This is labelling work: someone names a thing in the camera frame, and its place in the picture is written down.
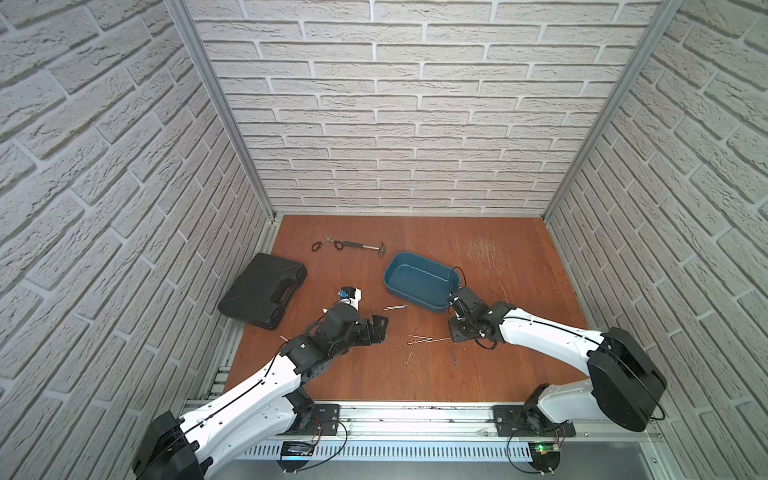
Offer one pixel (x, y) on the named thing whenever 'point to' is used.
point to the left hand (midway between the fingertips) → (380, 317)
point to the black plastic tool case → (262, 292)
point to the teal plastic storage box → (420, 281)
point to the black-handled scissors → (317, 245)
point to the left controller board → (295, 455)
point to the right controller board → (545, 456)
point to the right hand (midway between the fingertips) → (459, 328)
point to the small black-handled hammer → (380, 249)
